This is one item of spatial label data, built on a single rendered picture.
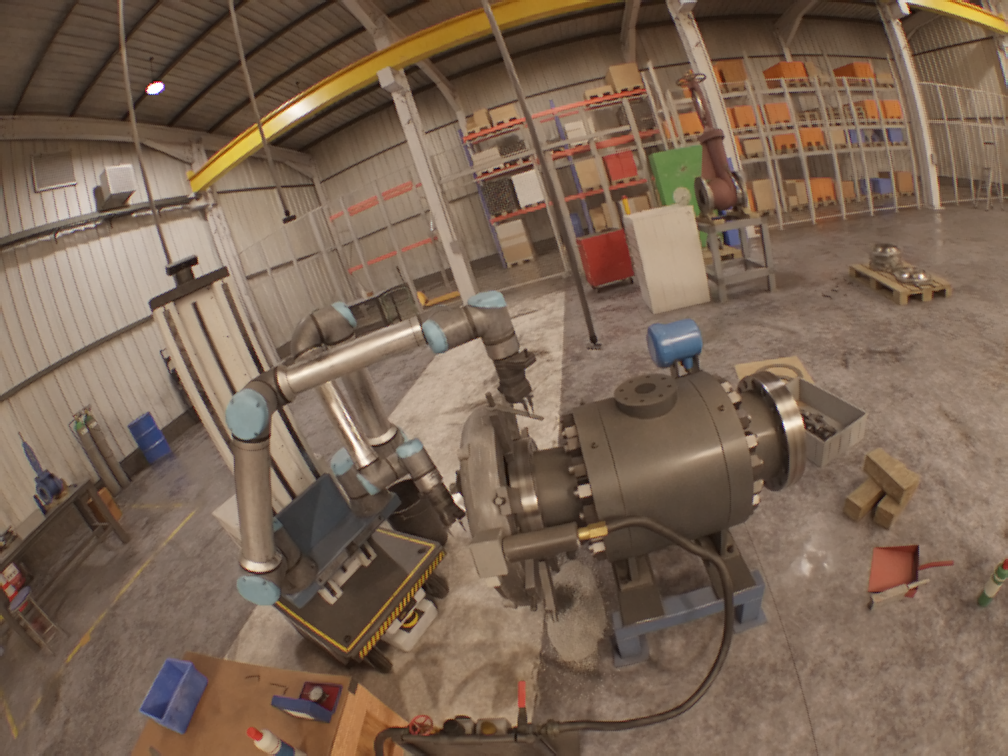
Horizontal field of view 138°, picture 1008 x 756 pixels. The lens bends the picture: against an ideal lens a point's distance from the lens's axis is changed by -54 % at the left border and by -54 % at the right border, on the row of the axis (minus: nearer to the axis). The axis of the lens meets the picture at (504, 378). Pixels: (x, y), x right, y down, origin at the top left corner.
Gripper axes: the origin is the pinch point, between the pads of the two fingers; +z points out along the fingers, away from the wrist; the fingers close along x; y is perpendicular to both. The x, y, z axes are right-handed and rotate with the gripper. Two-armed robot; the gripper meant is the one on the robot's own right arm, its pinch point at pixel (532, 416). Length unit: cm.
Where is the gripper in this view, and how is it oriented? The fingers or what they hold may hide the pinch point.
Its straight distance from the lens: 118.7
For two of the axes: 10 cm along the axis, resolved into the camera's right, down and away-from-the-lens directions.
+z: 3.0, 8.5, 4.3
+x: -6.7, 5.1, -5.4
